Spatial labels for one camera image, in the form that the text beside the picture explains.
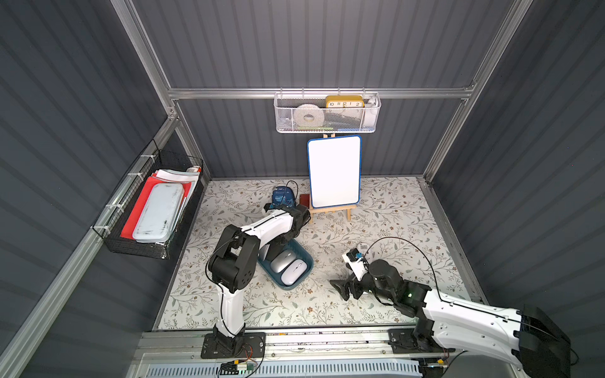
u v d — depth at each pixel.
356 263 0.68
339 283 0.70
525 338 0.42
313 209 0.99
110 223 0.61
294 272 0.87
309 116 0.84
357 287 0.69
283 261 0.91
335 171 0.91
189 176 0.79
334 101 0.87
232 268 0.51
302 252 0.93
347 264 0.69
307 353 0.72
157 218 0.68
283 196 1.14
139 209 0.70
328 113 0.91
